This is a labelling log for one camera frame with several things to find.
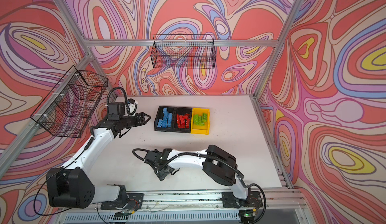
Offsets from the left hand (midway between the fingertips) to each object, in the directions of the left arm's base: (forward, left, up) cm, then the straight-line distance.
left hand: (149, 117), depth 83 cm
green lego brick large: (+9, -28, -14) cm, 32 cm away
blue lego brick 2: (+9, -9, -13) cm, 18 cm away
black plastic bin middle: (+15, -17, -12) cm, 25 cm away
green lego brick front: (+11, -32, -15) cm, 37 cm away
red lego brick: (+9, -21, -16) cm, 28 cm away
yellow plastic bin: (+3, -28, -16) cm, 32 cm away
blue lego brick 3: (+13, -5, -13) cm, 19 cm away
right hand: (-24, -12, -19) cm, 33 cm away
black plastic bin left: (+12, -1, -14) cm, 19 cm away
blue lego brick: (+8, -4, -17) cm, 19 cm away
